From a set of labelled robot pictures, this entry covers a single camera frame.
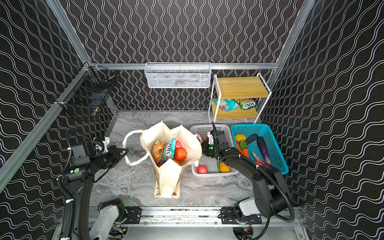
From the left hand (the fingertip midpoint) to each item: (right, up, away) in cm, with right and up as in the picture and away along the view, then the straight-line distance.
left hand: (130, 150), depth 71 cm
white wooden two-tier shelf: (+61, +31, +31) cm, 75 cm away
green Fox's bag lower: (+66, +27, +29) cm, 77 cm away
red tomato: (+23, -5, +14) cm, 27 cm away
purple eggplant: (+75, -4, +23) cm, 79 cm away
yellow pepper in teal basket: (+61, +4, +28) cm, 68 cm away
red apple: (+35, -13, +13) cm, 40 cm away
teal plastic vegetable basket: (+73, +1, +29) cm, 79 cm away
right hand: (+33, -1, +16) cm, 36 cm away
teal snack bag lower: (+52, +26, +28) cm, 65 cm away
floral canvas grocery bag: (+19, -9, -7) cm, 22 cm away
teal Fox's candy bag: (+17, -1, +12) cm, 21 cm away
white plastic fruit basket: (+41, -11, +21) cm, 48 cm away
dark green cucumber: (+70, +3, +31) cm, 76 cm away
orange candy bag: (+11, -1, +6) cm, 13 cm away
